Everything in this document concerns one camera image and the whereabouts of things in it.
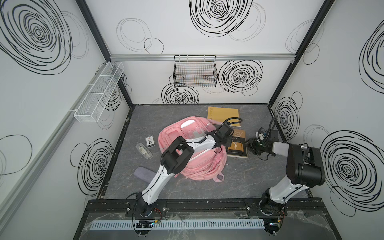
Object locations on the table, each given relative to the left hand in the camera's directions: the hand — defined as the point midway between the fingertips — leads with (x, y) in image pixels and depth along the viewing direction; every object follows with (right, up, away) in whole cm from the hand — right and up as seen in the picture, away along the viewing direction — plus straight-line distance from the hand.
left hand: (231, 139), depth 96 cm
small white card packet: (-54, -2, +3) cm, 54 cm away
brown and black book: (+4, -6, -2) cm, 8 cm away
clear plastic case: (-55, -7, -3) cm, 56 cm away
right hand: (+8, -3, -2) cm, 9 cm away
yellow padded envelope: (-4, +16, +16) cm, 23 cm away
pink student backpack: (-17, -13, -13) cm, 25 cm away
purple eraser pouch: (-52, -18, -14) cm, 56 cm away
